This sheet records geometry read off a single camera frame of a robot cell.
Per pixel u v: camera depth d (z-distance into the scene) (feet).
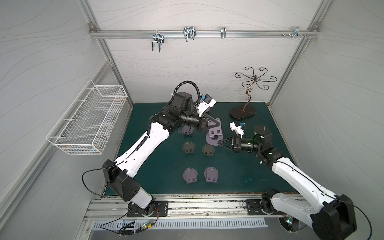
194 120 1.91
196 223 2.31
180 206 2.46
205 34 2.57
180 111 1.75
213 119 2.04
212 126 2.05
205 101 1.90
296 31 2.51
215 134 2.12
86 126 2.26
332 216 1.26
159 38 2.57
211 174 2.78
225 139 2.24
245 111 3.76
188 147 3.15
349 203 1.30
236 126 2.26
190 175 2.77
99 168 1.32
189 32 2.51
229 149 2.15
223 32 2.57
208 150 3.07
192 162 2.97
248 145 2.06
